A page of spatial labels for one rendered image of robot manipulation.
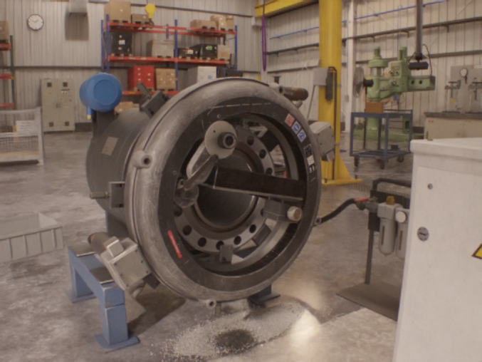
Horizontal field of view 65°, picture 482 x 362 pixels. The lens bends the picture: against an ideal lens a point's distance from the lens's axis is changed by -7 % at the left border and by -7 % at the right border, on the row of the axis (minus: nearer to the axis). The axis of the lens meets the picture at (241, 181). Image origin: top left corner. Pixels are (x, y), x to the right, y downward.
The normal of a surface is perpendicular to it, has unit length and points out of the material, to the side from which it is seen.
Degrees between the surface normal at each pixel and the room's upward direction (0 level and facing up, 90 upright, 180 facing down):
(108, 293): 90
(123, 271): 90
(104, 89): 90
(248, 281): 90
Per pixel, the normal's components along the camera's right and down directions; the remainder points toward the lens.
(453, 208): -0.88, 0.08
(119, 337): 0.59, 0.14
